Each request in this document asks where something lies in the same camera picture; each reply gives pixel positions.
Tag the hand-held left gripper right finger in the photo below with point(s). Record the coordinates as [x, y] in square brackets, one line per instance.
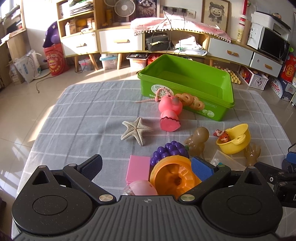
[203, 168]

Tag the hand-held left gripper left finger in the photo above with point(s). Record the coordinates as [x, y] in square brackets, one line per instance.
[92, 166]

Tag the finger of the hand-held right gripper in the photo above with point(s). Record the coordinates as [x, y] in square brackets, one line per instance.
[266, 171]
[291, 157]

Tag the clear jar of cotton swabs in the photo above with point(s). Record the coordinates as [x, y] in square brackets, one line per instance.
[227, 161]

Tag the purple toy grapes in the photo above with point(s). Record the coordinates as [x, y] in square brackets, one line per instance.
[171, 149]

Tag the orange plastic mold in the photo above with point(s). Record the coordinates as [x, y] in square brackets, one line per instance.
[166, 180]

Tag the yellow toy pot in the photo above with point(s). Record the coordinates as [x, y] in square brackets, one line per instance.
[240, 139]

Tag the pink block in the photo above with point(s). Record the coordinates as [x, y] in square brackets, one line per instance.
[137, 169]

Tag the pink clear capsule ball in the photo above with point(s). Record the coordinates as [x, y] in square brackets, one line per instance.
[142, 187]

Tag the green plastic bin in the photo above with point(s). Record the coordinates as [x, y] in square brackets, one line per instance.
[185, 69]

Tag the brown rubber hand toy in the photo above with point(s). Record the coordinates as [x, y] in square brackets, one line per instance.
[252, 155]

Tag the brown rubber octopus toy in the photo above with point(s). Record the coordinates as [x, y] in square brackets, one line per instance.
[200, 136]

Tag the grey checked blanket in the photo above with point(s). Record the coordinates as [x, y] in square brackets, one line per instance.
[81, 115]

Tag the dried starfish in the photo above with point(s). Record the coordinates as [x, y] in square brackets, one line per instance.
[136, 129]

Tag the toy biscuit rings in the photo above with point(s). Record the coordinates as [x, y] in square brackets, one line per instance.
[198, 105]

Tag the printed carton box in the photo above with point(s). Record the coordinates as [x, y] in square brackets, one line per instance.
[281, 89]

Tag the white and red box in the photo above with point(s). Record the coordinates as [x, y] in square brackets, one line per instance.
[252, 77]

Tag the red gift box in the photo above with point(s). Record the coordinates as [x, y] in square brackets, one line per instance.
[289, 68]

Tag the egg tray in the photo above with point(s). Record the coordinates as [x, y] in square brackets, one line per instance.
[232, 75]

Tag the clear storage box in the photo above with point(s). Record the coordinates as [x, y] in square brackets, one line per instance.
[136, 62]
[85, 64]
[108, 62]

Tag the red bag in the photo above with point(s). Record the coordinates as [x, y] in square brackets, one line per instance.
[55, 61]

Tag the white microwave oven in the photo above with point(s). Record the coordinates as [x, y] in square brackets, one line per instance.
[270, 44]

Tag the white plastic sack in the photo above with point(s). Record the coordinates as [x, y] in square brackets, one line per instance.
[27, 68]

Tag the red cardboard box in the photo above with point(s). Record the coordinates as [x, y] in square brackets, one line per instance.
[152, 59]

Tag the pile of white papers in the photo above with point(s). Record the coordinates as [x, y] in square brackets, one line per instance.
[189, 45]

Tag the white wooden cabinet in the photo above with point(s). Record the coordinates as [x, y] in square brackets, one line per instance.
[120, 41]

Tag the black bag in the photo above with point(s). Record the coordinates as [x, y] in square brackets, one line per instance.
[159, 42]

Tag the purple plush toy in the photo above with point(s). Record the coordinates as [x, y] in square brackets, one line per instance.
[50, 34]

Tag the white printer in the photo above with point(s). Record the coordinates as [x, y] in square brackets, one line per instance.
[266, 20]

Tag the pink fringed cloth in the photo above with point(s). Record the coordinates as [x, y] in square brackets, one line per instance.
[196, 25]

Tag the wooden bookshelf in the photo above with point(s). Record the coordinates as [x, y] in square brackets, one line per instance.
[16, 44]

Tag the framed cartoon girl picture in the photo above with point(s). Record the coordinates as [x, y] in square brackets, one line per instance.
[216, 11]

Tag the red hanging ornament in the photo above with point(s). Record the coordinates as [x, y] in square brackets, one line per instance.
[245, 5]

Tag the stack of papers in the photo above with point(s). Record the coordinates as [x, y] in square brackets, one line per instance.
[81, 8]

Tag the cat poster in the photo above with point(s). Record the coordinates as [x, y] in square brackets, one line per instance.
[145, 8]

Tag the wall socket row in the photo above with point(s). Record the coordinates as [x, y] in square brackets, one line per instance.
[175, 10]

